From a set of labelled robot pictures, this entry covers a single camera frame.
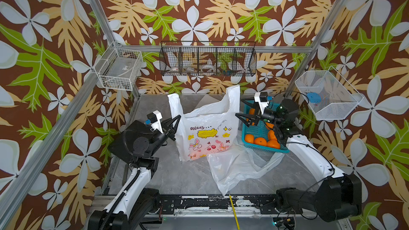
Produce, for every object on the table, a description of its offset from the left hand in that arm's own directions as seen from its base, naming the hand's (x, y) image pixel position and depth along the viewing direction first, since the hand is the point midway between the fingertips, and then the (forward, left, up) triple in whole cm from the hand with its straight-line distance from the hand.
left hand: (179, 115), depth 68 cm
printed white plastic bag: (-2, -10, -13) cm, 16 cm away
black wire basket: (+45, -13, -1) cm, 47 cm away
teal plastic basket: (+12, -46, -32) cm, 58 cm away
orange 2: (+3, -37, -26) cm, 46 cm away
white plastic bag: (-10, -30, -28) cm, 43 cm away
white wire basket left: (+31, +36, +1) cm, 48 cm away
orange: (-5, -39, 0) cm, 39 cm away
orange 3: (+1, -43, -26) cm, 50 cm away
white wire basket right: (+17, -76, -5) cm, 78 cm away
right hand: (+5, -27, 0) cm, 27 cm away
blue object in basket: (+18, -70, -7) cm, 72 cm away
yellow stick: (-32, -26, -33) cm, 52 cm away
